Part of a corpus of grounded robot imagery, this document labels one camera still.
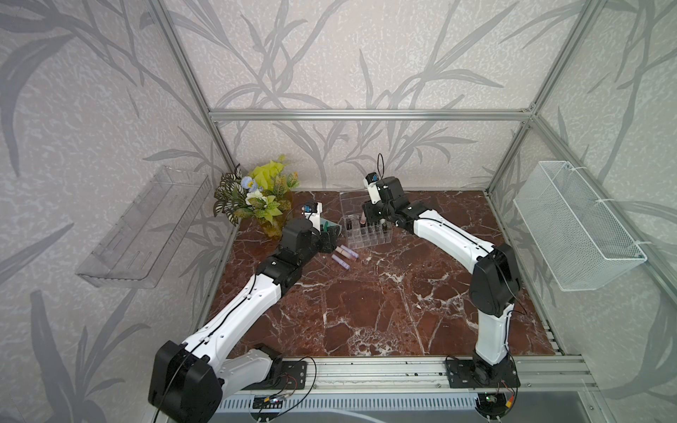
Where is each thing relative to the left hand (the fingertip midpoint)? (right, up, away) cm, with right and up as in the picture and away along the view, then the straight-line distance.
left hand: (333, 226), depth 78 cm
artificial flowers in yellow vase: (-25, +11, +12) cm, 30 cm away
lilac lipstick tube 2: (+1, -14, +18) cm, 23 cm away
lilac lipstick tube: (+5, -11, +21) cm, 24 cm away
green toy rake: (-5, -1, +28) cm, 28 cm away
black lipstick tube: (+4, 0, +23) cm, 23 cm away
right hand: (+10, +8, +11) cm, 17 cm away
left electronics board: (-17, -47, -8) cm, 51 cm away
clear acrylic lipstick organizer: (+9, -3, +26) cm, 27 cm away
